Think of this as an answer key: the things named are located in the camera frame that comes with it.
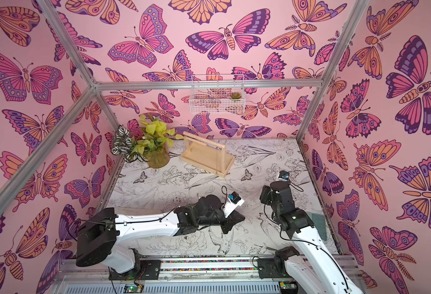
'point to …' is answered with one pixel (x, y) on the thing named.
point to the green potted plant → (150, 142)
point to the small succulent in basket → (236, 95)
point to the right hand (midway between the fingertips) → (270, 187)
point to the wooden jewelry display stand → (206, 155)
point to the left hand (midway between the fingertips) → (246, 219)
